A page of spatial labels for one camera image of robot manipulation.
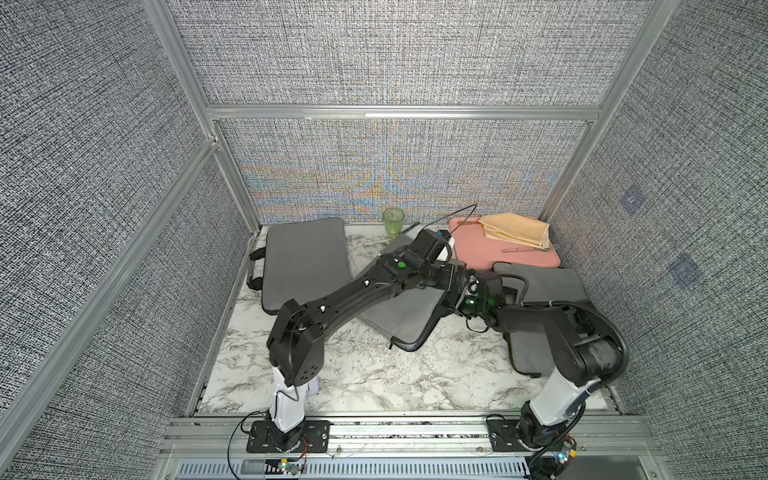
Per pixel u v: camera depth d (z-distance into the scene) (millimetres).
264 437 711
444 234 729
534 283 996
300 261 1082
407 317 868
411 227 1198
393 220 1135
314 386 525
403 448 731
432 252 627
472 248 1135
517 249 1128
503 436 731
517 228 1178
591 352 475
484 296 773
